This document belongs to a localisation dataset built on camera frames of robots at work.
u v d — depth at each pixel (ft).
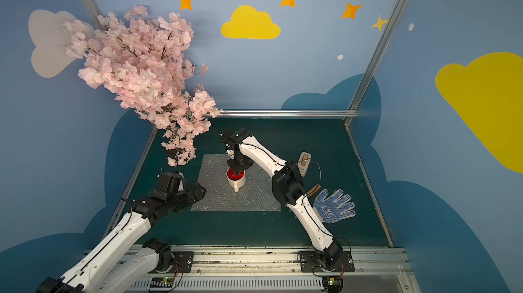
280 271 2.42
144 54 2.29
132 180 3.31
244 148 2.25
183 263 2.41
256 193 3.04
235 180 2.89
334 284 2.40
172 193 2.10
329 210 2.84
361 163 3.60
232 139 2.31
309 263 2.44
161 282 2.39
